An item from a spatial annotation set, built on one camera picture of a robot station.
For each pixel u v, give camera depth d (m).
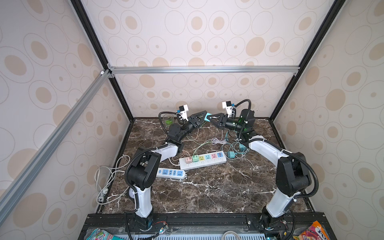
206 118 0.76
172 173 0.88
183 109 0.76
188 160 0.88
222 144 1.02
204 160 0.93
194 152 1.01
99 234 0.69
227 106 0.74
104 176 0.89
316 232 0.69
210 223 0.75
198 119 0.74
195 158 0.90
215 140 1.06
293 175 0.47
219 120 0.71
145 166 0.52
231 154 0.97
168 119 1.14
